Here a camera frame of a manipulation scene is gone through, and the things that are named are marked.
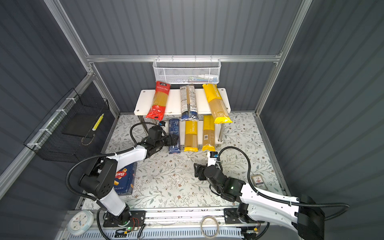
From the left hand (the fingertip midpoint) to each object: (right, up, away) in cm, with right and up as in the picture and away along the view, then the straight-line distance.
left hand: (174, 137), depth 92 cm
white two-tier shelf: (-16, +22, -11) cm, 30 cm away
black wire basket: (-49, +4, -18) cm, 52 cm away
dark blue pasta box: (-25, -22, -13) cm, 35 cm away
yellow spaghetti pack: (+22, +2, +5) cm, 22 cm away
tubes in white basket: (+11, +36, 0) cm, 38 cm away
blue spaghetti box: (-1, +5, +6) cm, 8 cm away
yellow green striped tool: (-39, +9, -14) cm, 42 cm away
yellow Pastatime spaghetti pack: (+10, 0, +4) cm, 11 cm away
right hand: (+16, -14, -15) cm, 26 cm away
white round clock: (-42, -40, -21) cm, 62 cm away
